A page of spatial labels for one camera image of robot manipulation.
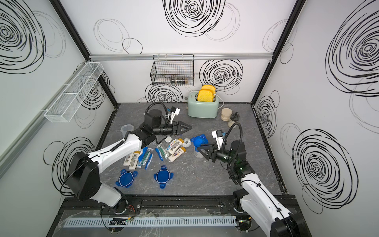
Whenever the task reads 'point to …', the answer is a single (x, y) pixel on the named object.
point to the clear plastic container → (127, 128)
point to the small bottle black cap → (234, 118)
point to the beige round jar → (225, 114)
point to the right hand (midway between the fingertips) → (200, 149)
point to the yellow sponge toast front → (205, 95)
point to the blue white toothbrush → (148, 161)
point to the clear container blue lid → (197, 141)
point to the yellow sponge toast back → (208, 87)
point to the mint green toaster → (202, 109)
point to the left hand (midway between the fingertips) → (190, 130)
